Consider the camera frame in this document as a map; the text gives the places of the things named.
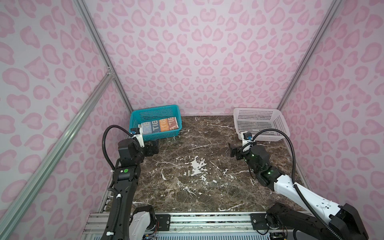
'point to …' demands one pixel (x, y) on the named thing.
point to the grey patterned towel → (147, 127)
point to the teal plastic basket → (140, 116)
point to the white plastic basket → (254, 120)
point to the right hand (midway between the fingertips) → (237, 140)
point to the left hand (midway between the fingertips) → (149, 138)
